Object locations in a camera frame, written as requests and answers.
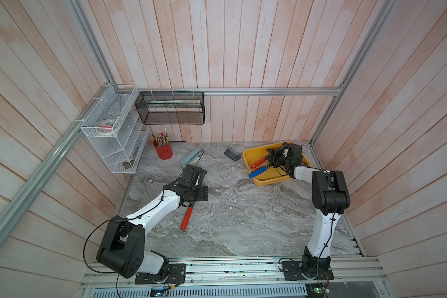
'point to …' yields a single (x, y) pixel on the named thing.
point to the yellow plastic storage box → (261, 166)
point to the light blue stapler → (192, 159)
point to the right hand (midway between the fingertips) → (264, 149)
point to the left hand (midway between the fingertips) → (200, 195)
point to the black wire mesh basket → (172, 107)
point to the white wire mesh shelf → (120, 151)
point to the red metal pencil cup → (164, 152)
